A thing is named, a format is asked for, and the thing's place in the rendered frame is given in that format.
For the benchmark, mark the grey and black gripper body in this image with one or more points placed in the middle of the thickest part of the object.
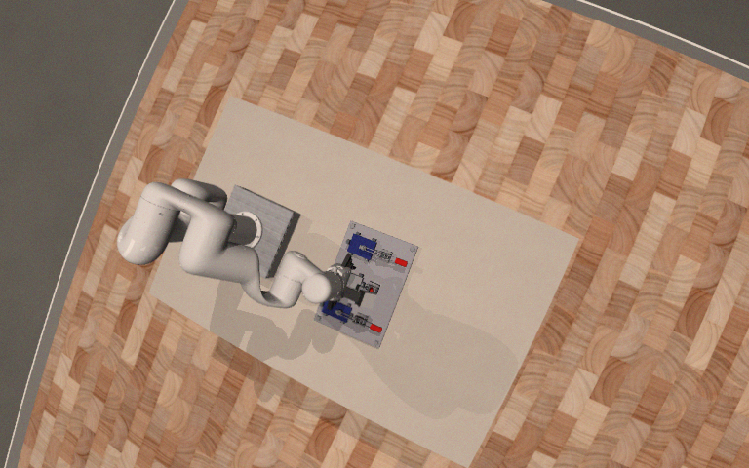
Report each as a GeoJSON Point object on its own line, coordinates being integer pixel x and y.
{"type": "Point", "coordinates": [344, 272]}

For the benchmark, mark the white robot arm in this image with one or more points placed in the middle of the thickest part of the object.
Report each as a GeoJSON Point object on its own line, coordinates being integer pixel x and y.
{"type": "Point", "coordinates": [163, 211]}

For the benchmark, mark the grey toggle clamp with red handle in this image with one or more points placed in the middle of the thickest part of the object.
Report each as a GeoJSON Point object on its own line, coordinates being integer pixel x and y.
{"type": "Point", "coordinates": [371, 287]}

